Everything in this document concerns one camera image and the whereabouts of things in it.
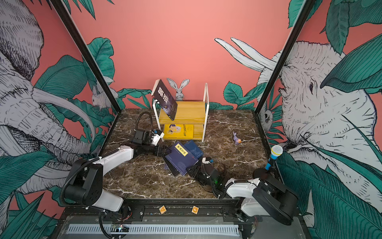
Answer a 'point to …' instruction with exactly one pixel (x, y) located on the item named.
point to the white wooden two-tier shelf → (191, 120)
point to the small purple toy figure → (237, 141)
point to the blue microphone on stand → (276, 151)
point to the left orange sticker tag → (162, 209)
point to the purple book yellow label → (181, 158)
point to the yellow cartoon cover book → (178, 131)
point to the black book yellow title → (172, 168)
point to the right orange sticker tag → (195, 209)
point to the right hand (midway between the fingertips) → (186, 170)
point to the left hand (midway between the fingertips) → (167, 148)
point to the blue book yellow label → (192, 146)
